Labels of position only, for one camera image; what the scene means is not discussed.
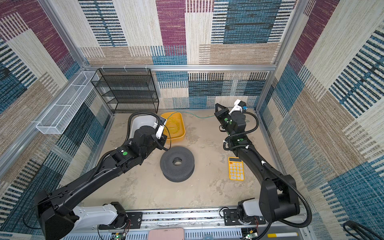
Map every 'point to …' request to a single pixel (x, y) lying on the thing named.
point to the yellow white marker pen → (287, 234)
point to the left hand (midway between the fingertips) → (162, 128)
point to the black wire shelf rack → (127, 89)
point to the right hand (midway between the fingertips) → (214, 104)
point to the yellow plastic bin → (179, 116)
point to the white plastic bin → (137, 120)
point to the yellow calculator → (236, 169)
